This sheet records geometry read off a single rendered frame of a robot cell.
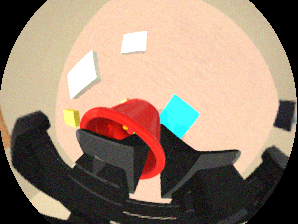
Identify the red cup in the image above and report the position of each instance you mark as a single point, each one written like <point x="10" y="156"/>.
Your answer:
<point x="141" y="118"/>

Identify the yellow rectangular block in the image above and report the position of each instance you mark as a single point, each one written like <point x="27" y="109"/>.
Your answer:
<point x="72" y="117"/>

